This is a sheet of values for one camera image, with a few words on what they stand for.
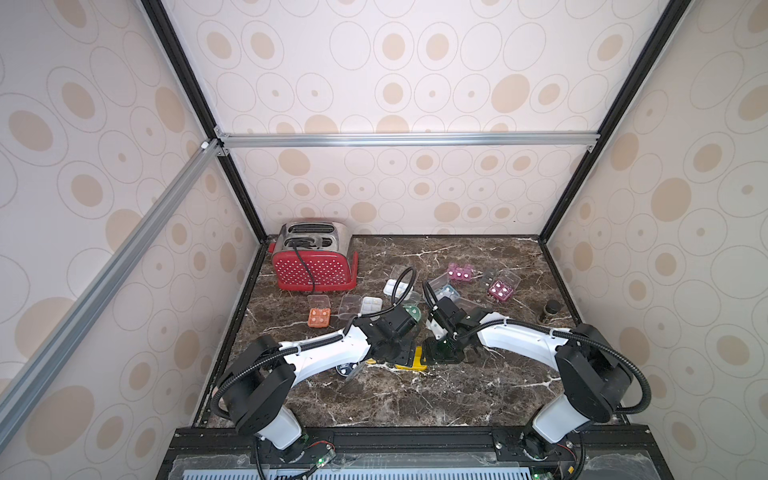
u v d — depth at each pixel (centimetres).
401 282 97
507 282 105
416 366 85
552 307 90
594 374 45
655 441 75
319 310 97
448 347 75
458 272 109
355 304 100
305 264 92
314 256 90
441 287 103
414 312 99
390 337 65
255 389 43
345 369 85
